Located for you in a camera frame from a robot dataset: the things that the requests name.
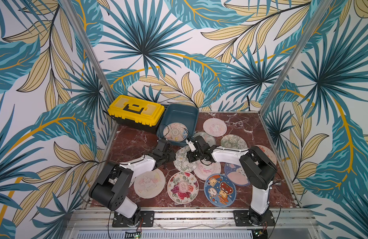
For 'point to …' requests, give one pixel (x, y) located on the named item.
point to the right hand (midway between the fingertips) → (187, 155)
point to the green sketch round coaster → (233, 141)
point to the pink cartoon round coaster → (204, 168)
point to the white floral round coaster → (182, 162)
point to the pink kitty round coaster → (215, 127)
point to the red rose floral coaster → (183, 187)
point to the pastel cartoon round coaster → (175, 132)
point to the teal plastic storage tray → (186, 114)
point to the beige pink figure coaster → (150, 184)
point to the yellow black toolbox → (137, 112)
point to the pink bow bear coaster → (268, 153)
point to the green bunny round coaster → (207, 137)
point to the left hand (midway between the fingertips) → (172, 156)
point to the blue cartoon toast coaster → (220, 190)
